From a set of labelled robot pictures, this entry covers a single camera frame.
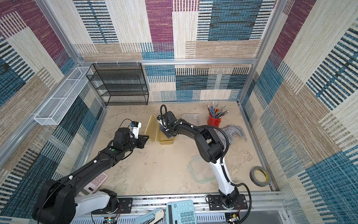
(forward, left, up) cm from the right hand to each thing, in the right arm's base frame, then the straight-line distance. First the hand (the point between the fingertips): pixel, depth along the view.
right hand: (171, 129), depth 102 cm
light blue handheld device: (-52, +8, +1) cm, 53 cm away
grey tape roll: (-37, -50, 0) cm, 62 cm away
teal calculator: (-50, -7, 0) cm, 50 cm away
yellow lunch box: (-7, +6, -1) cm, 9 cm away
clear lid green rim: (-30, -19, -2) cm, 36 cm away
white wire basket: (-12, +57, +33) cm, 67 cm away
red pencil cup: (+5, -30, +3) cm, 30 cm away
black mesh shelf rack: (+30, +39, +18) cm, 53 cm away
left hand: (-13, +12, +12) cm, 22 cm away
